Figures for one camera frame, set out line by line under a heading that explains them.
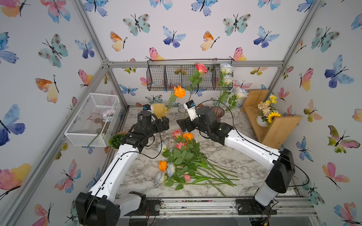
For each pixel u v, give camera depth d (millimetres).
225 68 788
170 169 823
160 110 940
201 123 601
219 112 929
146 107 666
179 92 750
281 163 437
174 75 984
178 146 910
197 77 838
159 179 786
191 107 642
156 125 634
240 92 755
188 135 969
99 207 366
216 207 752
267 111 871
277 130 817
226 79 825
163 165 845
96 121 725
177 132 957
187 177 823
